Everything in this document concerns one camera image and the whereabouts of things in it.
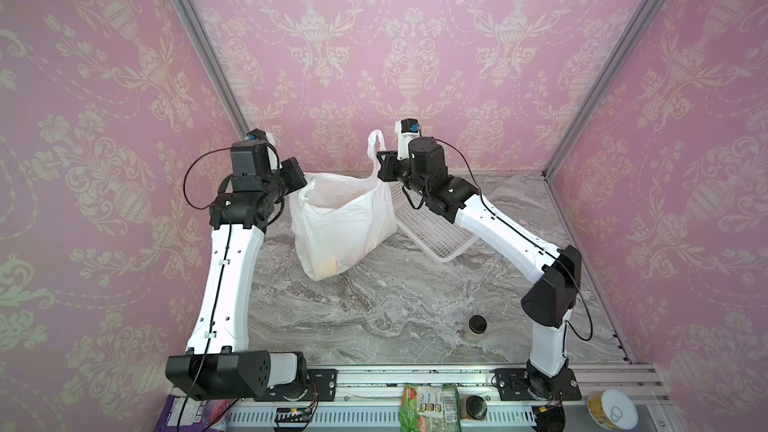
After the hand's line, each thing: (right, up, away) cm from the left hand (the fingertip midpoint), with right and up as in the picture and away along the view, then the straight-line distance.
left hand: (302, 166), depth 71 cm
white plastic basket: (+36, -19, +32) cm, 51 cm away
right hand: (+18, +4, +4) cm, 19 cm away
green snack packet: (+30, -57, -1) cm, 64 cm away
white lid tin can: (+71, -55, -5) cm, 89 cm away
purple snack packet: (-23, -58, -2) cm, 62 cm away
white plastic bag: (+9, -14, +5) cm, 17 cm away
